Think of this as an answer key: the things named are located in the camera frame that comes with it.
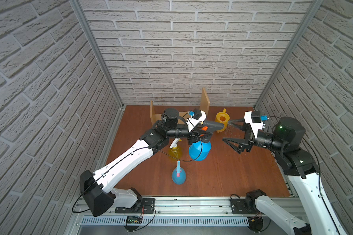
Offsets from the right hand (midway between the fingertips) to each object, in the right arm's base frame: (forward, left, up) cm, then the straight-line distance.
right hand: (224, 132), depth 54 cm
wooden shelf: (+32, 0, -16) cm, 35 cm away
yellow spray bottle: (+9, +19, -31) cm, 38 cm away
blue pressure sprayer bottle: (0, +8, -14) cm, 16 cm away
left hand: (+6, +5, -4) cm, 9 cm away
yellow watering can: (+31, -14, -29) cm, 45 cm away
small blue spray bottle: (-8, +19, -22) cm, 29 cm away
